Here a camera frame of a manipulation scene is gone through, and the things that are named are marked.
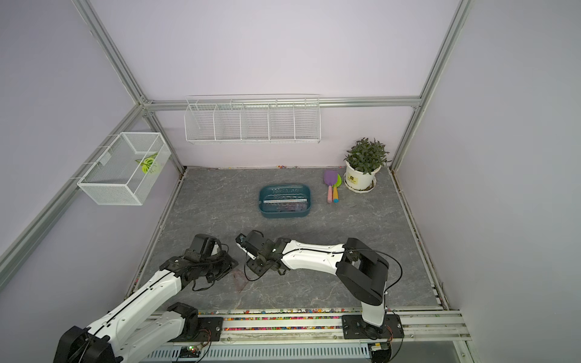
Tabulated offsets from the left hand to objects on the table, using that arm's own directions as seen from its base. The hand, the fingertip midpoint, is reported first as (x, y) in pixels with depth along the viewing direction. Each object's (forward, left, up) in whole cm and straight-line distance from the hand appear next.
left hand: (236, 266), depth 82 cm
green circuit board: (-24, +14, -7) cm, 29 cm away
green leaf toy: (+31, +30, +25) cm, 50 cm away
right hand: (+3, -7, 0) cm, 7 cm away
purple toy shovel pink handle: (+45, -42, -5) cm, 62 cm away
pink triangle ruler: (-3, -1, -6) cm, 7 cm away
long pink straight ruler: (+30, -15, -5) cm, 34 cm away
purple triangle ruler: (+28, -21, -6) cm, 36 cm away
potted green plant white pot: (+38, -54, +12) cm, 68 cm away
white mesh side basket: (+30, +39, +22) cm, 53 cm away
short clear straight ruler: (+37, -20, -3) cm, 42 cm away
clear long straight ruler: (+32, -22, -6) cm, 39 cm away
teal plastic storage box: (+25, -12, -4) cm, 28 cm away
